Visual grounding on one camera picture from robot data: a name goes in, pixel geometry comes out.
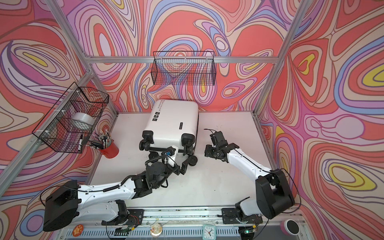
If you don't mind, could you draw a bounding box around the black suitcase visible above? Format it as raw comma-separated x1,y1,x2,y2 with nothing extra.
139,100,199,166

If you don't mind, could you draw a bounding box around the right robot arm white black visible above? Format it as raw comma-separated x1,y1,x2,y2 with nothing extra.
205,144,295,220

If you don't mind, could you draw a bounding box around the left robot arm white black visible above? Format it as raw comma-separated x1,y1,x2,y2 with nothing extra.
43,156,197,232

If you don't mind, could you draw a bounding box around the round clear badge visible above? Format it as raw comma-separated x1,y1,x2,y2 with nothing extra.
150,223,163,238

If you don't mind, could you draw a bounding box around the red pen cup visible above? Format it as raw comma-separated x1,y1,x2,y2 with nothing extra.
99,140,120,159

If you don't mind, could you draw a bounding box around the small teal clock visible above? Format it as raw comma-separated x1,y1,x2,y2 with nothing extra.
202,225,217,240

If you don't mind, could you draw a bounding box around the red round sticker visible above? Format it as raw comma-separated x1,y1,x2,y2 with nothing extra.
72,224,84,237

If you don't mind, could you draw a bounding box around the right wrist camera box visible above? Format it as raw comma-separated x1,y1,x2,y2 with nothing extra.
210,131,228,148

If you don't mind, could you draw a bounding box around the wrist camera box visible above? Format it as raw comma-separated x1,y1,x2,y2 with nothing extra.
165,146,178,168
210,131,228,148

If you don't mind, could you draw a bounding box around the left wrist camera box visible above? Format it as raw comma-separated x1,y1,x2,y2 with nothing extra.
165,146,178,168

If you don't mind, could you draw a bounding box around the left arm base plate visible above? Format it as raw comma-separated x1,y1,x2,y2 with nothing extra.
101,208,145,227

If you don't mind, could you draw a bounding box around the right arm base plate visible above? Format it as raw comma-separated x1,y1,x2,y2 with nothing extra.
218,208,264,226

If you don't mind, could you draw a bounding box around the back black wire basket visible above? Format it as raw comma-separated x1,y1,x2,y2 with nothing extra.
151,50,217,86

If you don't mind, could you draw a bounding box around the black wire basket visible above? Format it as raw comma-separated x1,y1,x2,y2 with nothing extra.
151,50,217,86
32,83,109,154

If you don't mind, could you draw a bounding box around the silver duct tape roll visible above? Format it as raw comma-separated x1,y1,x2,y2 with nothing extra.
72,112,95,131

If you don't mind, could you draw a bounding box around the left black wire basket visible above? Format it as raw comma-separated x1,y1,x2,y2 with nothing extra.
32,83,109,154

